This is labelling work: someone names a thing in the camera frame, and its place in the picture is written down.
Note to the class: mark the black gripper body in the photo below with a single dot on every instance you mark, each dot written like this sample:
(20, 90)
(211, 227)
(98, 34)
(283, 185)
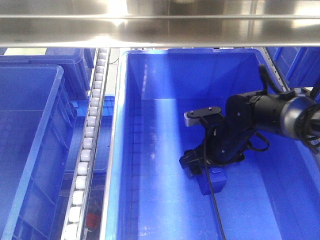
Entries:
(230, 135)

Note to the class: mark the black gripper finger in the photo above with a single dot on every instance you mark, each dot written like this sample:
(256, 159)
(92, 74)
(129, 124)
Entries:
(193, 161)
(239, 158)

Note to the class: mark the small blue plastic box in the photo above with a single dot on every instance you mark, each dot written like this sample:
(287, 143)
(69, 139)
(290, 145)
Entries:
(216, 181)

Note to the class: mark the large blue plastic bin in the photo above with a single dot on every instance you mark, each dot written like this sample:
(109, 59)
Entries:
(160, 150)

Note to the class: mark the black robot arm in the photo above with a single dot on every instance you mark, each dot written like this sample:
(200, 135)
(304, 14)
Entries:
(287, 117)

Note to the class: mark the steel rack on castors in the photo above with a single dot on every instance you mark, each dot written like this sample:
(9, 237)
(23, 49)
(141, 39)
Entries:
(160, 27)

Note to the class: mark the row of blue bins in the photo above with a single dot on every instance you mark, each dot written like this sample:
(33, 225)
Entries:
(25, 125)

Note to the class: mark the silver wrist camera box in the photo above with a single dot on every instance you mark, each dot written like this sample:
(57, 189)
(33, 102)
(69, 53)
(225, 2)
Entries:
(192, 120)

